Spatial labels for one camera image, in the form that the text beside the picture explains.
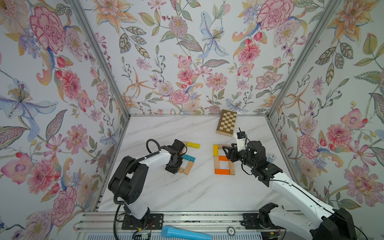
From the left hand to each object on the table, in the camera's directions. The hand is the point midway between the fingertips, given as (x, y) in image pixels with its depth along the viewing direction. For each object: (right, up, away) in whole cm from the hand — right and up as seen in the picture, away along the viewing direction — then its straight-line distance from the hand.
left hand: (184, 164), depth 92 cm
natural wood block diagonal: (+29, -2, +1) cm, 29 cm away
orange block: (+23, -4, -1) cm, 23 cm away
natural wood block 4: (+20, +1, +3) cm, 21 cm away
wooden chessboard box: (+31, +27, +22) cm, 46 cm away
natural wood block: (0, +13, +12) cm, 17 cm away
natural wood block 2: (+3, -2, +1) cm, 3 cm away
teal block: (+2, +3, +6) cm, 7 cm away
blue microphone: (-4, -25, -24) cm, 35 cm away
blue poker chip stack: (+53, +5, -1) cm, 53 cm away
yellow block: (+6, +11, +11) cm, 16 cm away
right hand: (+24, +14, -11) cm, 30 cm away
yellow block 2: (+21, +7, +9) cm, 24 cm away
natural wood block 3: (-2, -2, -4) cm, 5 cm away
